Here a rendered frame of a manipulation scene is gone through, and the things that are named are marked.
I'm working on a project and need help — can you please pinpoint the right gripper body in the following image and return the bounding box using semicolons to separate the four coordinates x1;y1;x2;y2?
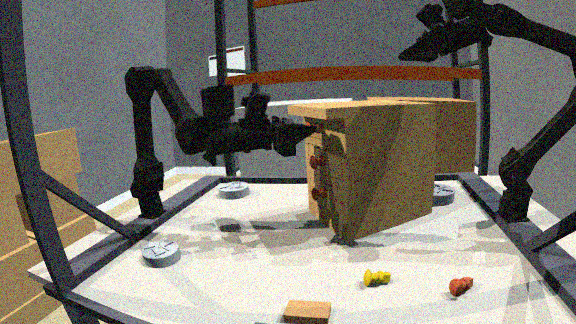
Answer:
428;22;467;56

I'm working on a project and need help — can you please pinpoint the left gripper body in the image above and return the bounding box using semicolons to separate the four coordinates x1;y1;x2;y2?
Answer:
235;119;296;157

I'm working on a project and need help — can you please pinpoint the tan wooden drawer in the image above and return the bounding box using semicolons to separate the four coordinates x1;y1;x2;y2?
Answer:
306;117;341;145

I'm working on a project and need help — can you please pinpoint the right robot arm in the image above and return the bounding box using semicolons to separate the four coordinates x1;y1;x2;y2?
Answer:
416;0;576;223

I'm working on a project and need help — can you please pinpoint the brown wooden chest of drawers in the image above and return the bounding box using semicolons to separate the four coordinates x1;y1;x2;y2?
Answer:
288;100;436;242

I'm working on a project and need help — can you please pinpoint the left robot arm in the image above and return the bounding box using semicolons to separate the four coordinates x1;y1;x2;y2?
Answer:
124;66;270;219

